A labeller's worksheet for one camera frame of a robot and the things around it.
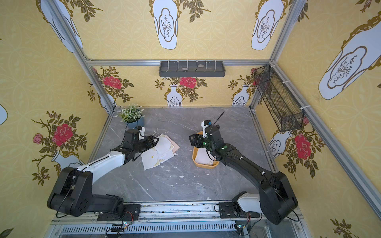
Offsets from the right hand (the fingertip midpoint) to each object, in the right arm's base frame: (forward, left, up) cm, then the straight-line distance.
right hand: (193, 139), depth 83 cm
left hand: (+2, +22, -6) cm, 23 cm away
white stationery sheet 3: (-4, +18, -15) cm, 24 cm away
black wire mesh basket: (+13, -52, +8) cm, 54 cm away
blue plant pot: (+14, +42, -8) cm, 45 cm away
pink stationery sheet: (+3, +12, -14) cm, 19 cm away
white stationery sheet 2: (+3, +20, -14) cm, 25 cm away
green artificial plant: (+16, +40, +2) cm, 43 cm away
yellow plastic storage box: (-10, -6, -14) cm, 18 cm away
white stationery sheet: (-6, +27, -15) cm, 32 cm away
